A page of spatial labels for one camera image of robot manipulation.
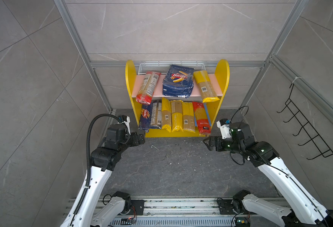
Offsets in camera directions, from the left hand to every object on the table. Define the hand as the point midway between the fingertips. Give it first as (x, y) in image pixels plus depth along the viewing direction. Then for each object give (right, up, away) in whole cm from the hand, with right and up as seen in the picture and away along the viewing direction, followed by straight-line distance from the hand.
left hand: (136, 129), depth 70 cm
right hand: (+38, -5, +1) cm, 38 cm away
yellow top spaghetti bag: (+30, +7, +25) cm, 40 cm away
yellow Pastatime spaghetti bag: (+22, +15, +31) cm, 41 cm away
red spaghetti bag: (+39, +4, +21) cm, 44 cm away
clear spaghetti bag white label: (+8, +5, +21) cm, 23 cm away
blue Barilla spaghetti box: (+1, +2, +18) cm, 18 cm away
